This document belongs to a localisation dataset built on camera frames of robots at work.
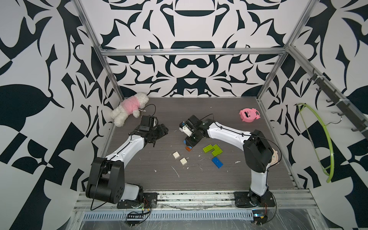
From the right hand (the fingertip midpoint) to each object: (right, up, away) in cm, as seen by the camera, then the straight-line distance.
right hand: (188, 139), depth 89 cm
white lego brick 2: (-3, -12, -3) cm, 13 cm away
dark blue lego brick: (+17, -13, -4) cm, 22 cm away
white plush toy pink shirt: (-40, +21, +14) cm, 47 cm away
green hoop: (+58, -9, -29) cm, 66 cm away
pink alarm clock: (+45, +15, +16) cm, 50 cm away
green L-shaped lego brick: (+18, -7, 0) cm, 20 cm away
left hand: (-15, +7, 0) cm, 16 cm away
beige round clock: (+52, -10, -3) cm, 53 cm away
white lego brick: (-7, -9, -1) cm, 12 cm away
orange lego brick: (0, -6, +1) cm, 6 cm away
